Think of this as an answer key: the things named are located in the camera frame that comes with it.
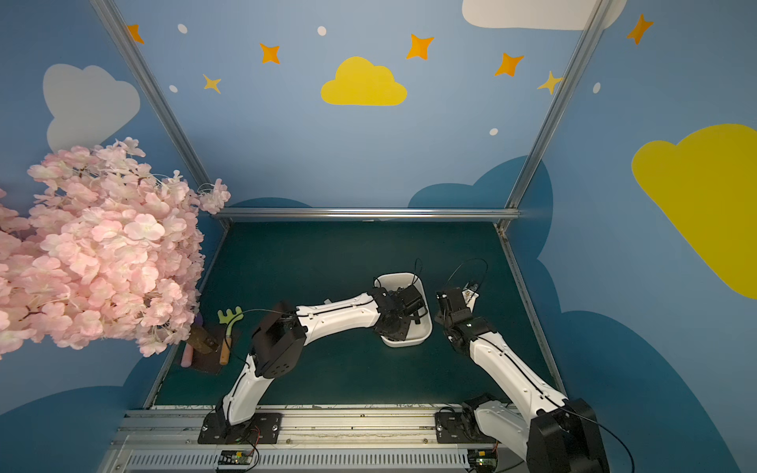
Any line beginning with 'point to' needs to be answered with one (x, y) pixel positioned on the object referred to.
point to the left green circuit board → (236, 457)
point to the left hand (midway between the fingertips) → (400, 327)
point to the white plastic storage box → (417, 332)
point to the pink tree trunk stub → (187, 357)
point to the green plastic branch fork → (229, 318)
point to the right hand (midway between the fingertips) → (456, 306)
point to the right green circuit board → (483, 460)
